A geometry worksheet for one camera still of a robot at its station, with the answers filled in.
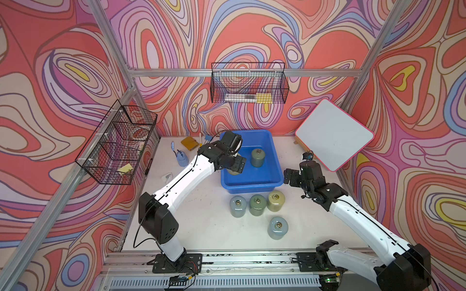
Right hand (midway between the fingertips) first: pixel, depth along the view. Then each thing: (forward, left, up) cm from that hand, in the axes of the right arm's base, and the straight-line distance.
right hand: (295, 177), depth 81 cm
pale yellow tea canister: (-1, +28, +8) cm, 29 cm away
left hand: (+6, +26, +6) cm, 28 cm away
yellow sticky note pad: (+37, +56, -13) cm, 68 cm away
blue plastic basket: (+12, +16, -19) cm, 28 cm away
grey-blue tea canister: (-9, +27, -8) cm, 29 cm away
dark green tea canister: (-9, +18, -8) cm, 21 cm away
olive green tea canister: (+19, +14, -7) cm, 25 cm away
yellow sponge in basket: (-1, +71, +12) cm, 72 cm away
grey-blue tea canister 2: (-20, +11, -8) cm, 24 cm away
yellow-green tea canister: (-7, +9, -7) cm, 13 cm away
